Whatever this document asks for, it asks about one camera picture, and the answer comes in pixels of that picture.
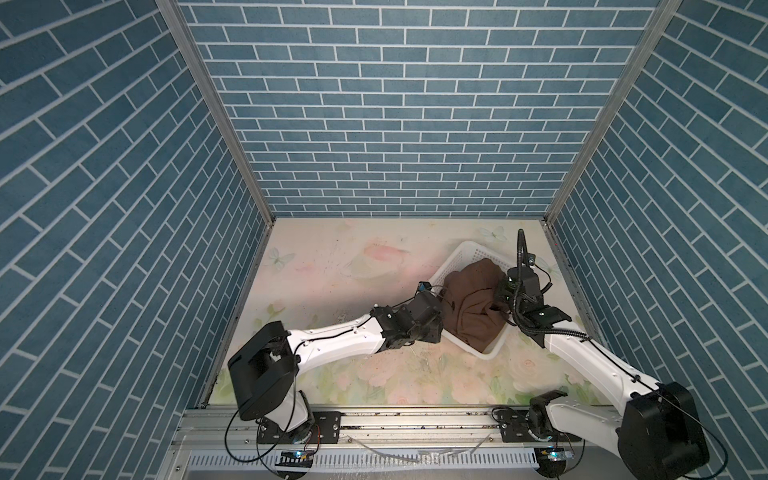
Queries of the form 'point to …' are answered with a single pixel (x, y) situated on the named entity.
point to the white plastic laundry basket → (469, 253)
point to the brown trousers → (467, 295)
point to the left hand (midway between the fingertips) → (440, 327)
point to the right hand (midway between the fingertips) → (504, 276)
